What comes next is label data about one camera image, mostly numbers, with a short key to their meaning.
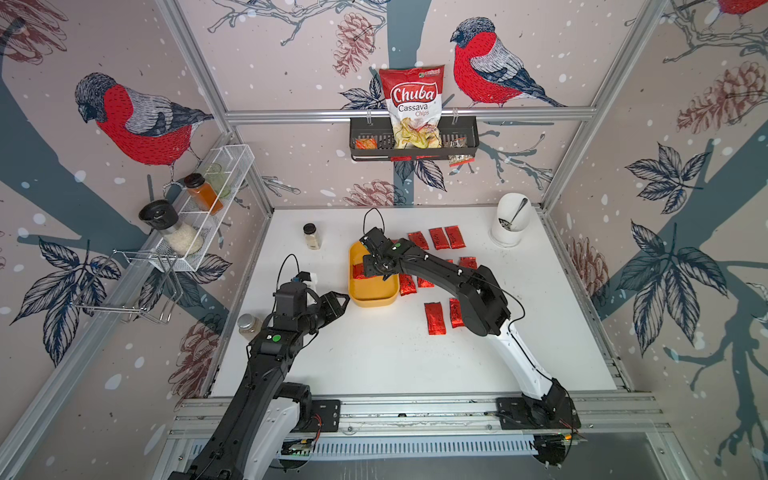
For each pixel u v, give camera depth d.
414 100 0.81
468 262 1.02
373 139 0.94
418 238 1.10
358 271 1.00
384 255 0.74
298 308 0.64
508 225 1.09
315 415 0.73
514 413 0.73
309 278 0.74
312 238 1.03
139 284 0.60
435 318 0.90
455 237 1.10
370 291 0.97
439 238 1.11
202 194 0.72
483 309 0.59
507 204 1.03
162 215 0.59
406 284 0.96
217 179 0.76
